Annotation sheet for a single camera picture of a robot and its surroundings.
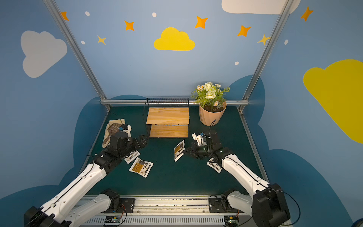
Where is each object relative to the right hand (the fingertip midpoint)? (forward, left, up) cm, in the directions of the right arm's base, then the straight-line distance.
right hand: (184, 150), depth 77 cm
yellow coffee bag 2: (+2, +3, -3) cm, 5 cm away
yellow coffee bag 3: (-1, -19, -17) cm, 25 cm away
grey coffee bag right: (+6, -7, +5) cm, 10 cm away
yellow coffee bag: (-5, +27, -16) cm, 32 cm away
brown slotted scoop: (+22, +55, -14) cm, 61 cm away
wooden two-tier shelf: (+25, +13, -1) cm, 28 cm away
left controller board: (-33, +36, -18) cm, 51 cm away
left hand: (+6, +25, +3) cm, 26 cm away
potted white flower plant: (+36, -17, +5) cm, 40 cm away
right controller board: (-29, -27, -20) cm, 44 cm away
